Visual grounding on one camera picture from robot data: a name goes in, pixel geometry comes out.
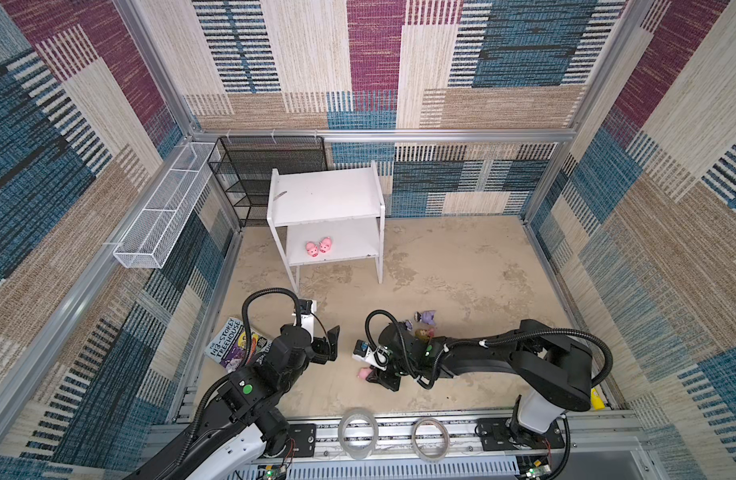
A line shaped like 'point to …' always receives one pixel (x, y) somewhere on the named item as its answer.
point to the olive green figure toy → (422, 334)
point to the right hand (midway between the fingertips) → (374, 375)
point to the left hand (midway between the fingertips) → (324, 323)
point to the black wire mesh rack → (245, 164)
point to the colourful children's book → (228, 348)
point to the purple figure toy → (427, 316)
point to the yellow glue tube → (596, 400)
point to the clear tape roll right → (414, 443)
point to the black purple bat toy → (409, 325)
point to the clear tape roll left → (353, 452)
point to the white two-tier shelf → (328, 215)
